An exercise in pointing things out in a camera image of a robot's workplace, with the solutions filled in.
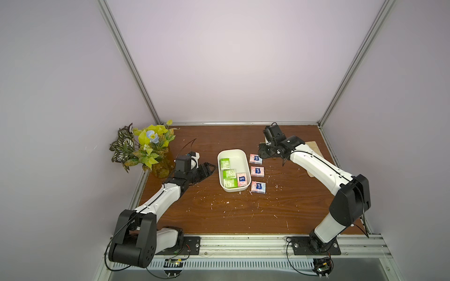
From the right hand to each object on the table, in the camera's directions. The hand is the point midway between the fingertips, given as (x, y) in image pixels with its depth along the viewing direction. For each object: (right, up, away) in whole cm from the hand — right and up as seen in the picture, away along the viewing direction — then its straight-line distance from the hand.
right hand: (264, 147), depth 85 cm
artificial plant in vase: (-57, +1, -4) cm, 57 cm away
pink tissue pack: (-3, -8, +14) cm, 16 cm away
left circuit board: (-42, -50, -13) cm, 67 cm away
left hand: (-25, -11, 0) cm, 27 cm away
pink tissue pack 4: (-11, -18, +5) cm, 21 cm away
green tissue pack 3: (-17, -19, +5) cm, 26 cm away
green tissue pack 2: (-18, -15, +7) cm, 24 cm away
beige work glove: (+36, -2, +22) cm, 42 cm away
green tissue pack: (-20, -10, +13) cm, 26 cm away
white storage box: (-12, -9, +15) cm, 22 cm away
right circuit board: (+21, -48, -15) cm, 55 cm away
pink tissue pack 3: (-3, -21, +3) cm, 21 cm away
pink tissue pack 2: (-2, -14, +9) cm, 17 cm away
